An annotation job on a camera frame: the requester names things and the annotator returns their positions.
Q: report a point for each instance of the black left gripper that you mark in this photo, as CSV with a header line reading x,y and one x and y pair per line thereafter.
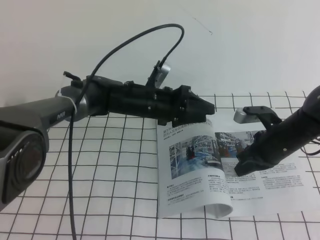
x,y
179,106

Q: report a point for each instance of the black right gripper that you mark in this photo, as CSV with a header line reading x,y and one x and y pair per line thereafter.
x,y
272,146

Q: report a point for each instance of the white black grid tablecloth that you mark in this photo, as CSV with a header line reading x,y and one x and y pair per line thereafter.
x,y
115,194

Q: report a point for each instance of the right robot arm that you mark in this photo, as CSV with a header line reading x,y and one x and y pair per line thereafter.
x,y
311,111

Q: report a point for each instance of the magazine book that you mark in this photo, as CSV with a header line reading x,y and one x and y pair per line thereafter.
x,y
196,170

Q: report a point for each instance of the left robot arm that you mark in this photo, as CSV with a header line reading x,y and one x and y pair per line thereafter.
x,y
24,140

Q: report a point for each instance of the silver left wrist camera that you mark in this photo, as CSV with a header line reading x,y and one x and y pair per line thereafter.
x,y
158,75

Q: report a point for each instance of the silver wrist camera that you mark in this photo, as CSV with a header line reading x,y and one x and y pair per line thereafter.
x,y
158,75
255,114

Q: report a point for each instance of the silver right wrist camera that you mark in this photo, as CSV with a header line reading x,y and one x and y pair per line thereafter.
x,y
255,114

